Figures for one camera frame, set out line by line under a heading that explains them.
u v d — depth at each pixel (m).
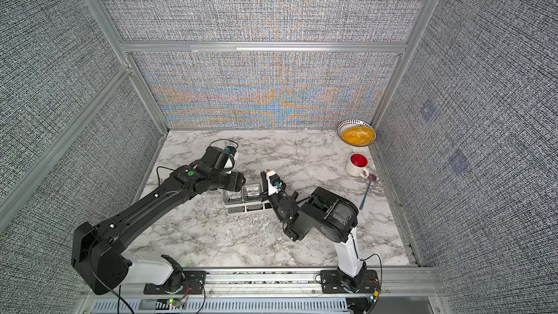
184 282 0.73
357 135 1.09
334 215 0.51
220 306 0.70
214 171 0.61
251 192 0.96
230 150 0.72
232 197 0.95
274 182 0.71
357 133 1.09
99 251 0.39
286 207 0.68
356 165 0.97
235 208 0.89
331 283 0.73
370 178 1.00
